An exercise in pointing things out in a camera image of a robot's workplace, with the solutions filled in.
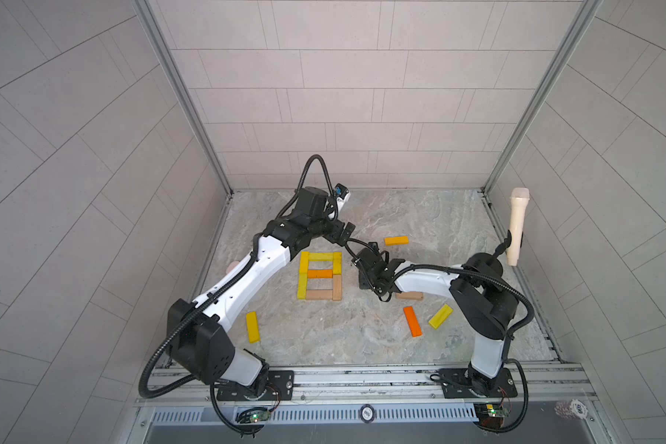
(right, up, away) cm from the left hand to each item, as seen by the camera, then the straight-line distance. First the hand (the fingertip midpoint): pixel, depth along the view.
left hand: (346, 217), depth 79 cm
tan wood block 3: (+20, -25, +7) cm, 33 cm away
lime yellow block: (-9, -14, +17) cm, 24 cm away
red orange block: (+20, -32, +3) cm, 38 cm away
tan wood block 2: (-3, -23, +9) cm, 25 cm away
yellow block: (-14, -16, +15) cm, 26 cm away
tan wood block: (-9, -25, +8) cm, 28 cm away
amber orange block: (+19, -9, +23) cm, 31 cm away
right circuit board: (+36, -49, -11) cm, 62 cm away
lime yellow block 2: (-14, -23, +10) cm, 29 cm away
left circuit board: (-22, -47, -13) cm, 54 cm away
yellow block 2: (-3, -16, +15) cm, 22 cm away
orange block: (-9, -19, +14) cm, 26 cm away
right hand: (+6, -22, +15) cm, 27 cm away
